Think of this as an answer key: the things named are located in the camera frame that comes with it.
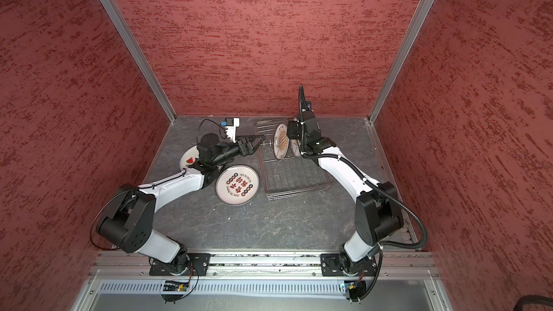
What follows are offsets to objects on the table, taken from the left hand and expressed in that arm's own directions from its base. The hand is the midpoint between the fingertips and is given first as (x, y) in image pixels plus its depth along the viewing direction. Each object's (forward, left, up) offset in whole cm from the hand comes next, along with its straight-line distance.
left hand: (261, 140), depth 80 cm
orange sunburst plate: (+11, -14, -17) cm, 25 cm away
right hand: (+8, -13, -1) cm, 15 cm away
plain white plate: (+6, +37, -21) cm, 43 cm away
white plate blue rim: (+12, -8, -16) cm, 21 cm away
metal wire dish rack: (-3, -12, -23) cm, 26 cm away
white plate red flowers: (-7, +12, -24) cm, 28 cm away
